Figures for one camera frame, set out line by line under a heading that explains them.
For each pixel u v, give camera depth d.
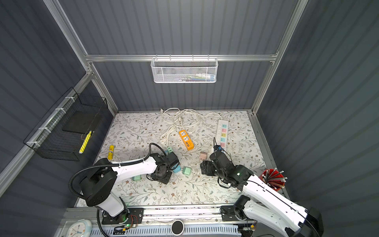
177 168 0.75
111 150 0.96
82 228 0.68
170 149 0.90
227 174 0.56
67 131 0.73
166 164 0.65
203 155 0.94
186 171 0.87
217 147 0.69
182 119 1.12
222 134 1.04
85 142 0.69
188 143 0.99
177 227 0.66
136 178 0.55
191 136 1.05
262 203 0.48
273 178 0.73
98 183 0.45
